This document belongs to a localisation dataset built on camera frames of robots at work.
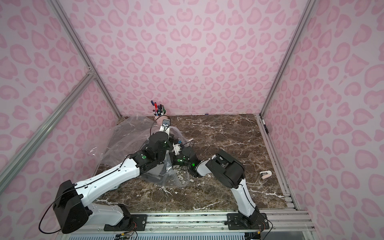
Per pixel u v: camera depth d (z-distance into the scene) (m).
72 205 0.39
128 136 1.09
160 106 1.05
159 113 1.04
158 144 0.56
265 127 1.17
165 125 0.63
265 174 0.88
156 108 1.04
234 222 0.72
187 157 0.72
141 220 0.74
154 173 0.77
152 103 1.07
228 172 0.53
